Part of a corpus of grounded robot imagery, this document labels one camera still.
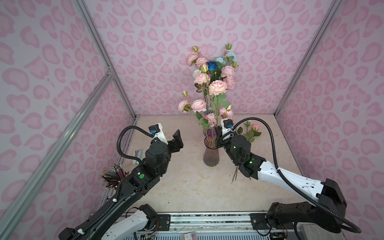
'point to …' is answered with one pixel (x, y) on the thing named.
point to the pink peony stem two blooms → (212, 119)
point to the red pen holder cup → (110, 178)
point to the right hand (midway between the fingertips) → (216, 126)
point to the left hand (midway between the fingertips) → (172, 130)
